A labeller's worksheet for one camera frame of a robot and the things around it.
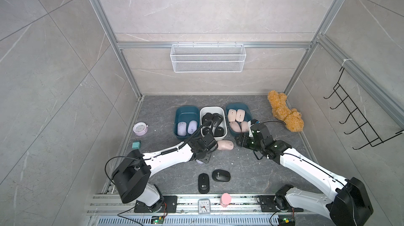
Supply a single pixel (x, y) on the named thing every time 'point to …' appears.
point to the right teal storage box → (248, 115)
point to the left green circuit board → (157, 219)
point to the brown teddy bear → (292, 119)
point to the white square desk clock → (204, 206)
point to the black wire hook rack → (360, 120)
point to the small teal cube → (135, 145)
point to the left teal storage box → (187, 120)
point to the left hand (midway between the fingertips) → (206, 152)
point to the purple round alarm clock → (140, 129)
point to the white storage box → (219, 110)
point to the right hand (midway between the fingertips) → (240, 138)
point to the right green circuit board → (286, 220)
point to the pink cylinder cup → (225, 199)
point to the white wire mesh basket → (206, 58)
